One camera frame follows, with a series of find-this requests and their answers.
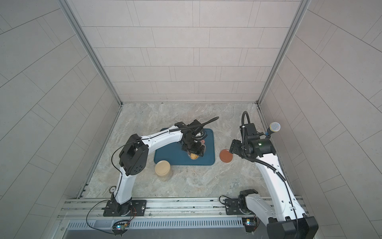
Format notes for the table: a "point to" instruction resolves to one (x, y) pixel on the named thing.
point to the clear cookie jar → (195, 156)
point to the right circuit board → (250, 223)
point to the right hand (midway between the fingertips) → (235, 148)
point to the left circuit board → (120, 227)
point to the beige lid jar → (162, 170)
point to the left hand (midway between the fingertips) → (200, 152)
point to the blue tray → (176, 156)
